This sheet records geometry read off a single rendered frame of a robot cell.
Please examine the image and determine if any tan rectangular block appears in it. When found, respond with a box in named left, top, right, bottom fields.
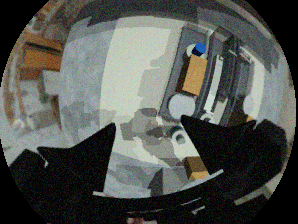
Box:
left=184, top=156, right=209, bottom=180

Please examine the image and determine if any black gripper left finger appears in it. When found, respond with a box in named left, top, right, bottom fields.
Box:
left=36, top=123, right=116, bottom=193

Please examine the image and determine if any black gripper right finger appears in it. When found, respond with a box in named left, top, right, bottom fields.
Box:
left=181, top=115, right=257, bottom=176

